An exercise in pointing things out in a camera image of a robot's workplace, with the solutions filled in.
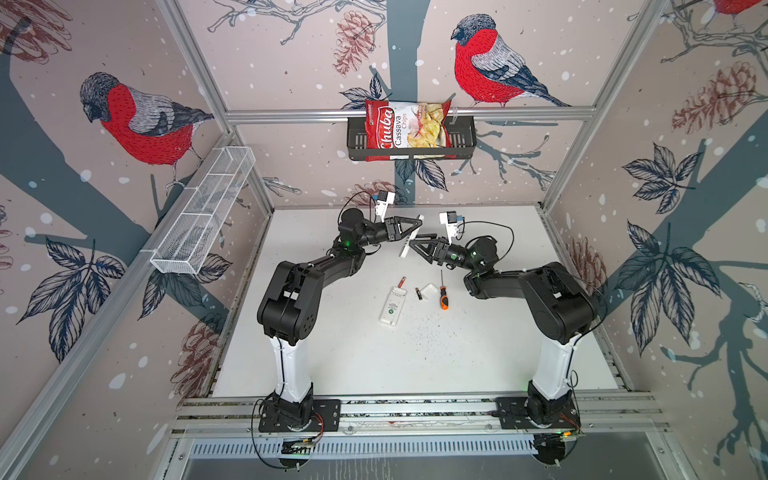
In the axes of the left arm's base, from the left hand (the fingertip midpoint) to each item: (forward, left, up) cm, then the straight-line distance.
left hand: (419, 226), depth 79 cm
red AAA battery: (-1, +4, -27) cm, 28 cm away
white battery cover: (-4, -5, -27) cm, 28 cm away
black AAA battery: (-6, -1, -26) cm, 27 cm away
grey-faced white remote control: (-1, +2, -1) cm, 2 cm away
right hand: (-5, +4, -5) cm, 8 cm away
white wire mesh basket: (-6, +58, +3) cm, 58 cm away
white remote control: (-11, +7, -26) cm, 29 cm away
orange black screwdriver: (-9, -9, -25) cm, 28 cm away
